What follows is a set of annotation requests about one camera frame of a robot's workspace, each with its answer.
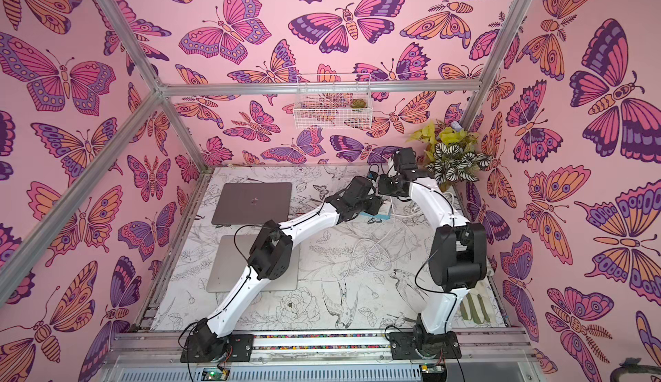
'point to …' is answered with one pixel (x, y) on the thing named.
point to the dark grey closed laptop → (252, 203)
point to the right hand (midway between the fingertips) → (386, 184)
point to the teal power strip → (383, 213)
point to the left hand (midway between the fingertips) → (384, 201)
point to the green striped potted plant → (452, 153)
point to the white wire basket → (333, 101)
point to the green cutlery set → (475, 317)
